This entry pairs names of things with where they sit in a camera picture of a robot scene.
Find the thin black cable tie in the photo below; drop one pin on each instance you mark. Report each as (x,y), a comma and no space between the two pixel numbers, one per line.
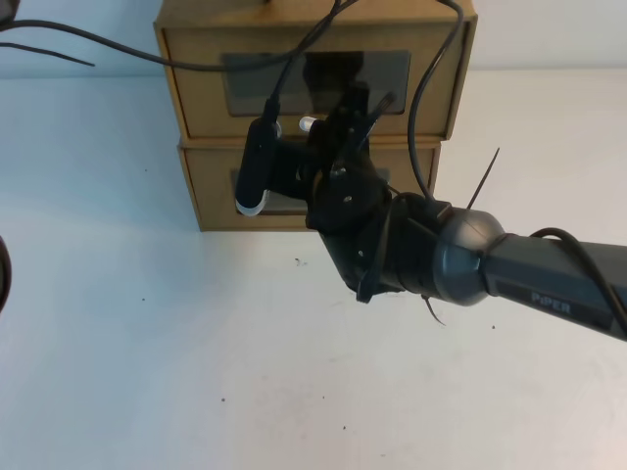
(11,45)

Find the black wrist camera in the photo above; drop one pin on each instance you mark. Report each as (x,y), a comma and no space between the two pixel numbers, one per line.
(256,165)

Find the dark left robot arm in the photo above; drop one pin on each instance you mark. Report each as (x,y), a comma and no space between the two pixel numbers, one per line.
(5,274)

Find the cardboard shoebox drawer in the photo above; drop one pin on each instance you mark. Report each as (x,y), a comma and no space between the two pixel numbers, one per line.
(384,58)

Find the lower brown cardboard shoebox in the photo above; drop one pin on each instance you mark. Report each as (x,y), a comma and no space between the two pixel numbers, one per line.
(211,172)

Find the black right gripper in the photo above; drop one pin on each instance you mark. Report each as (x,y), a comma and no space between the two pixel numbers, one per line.
(348,202)

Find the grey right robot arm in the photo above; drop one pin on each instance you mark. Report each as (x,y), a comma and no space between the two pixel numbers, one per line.
(463,256)

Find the white drawer handle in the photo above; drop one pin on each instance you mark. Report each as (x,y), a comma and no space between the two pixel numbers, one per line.
(306,123)

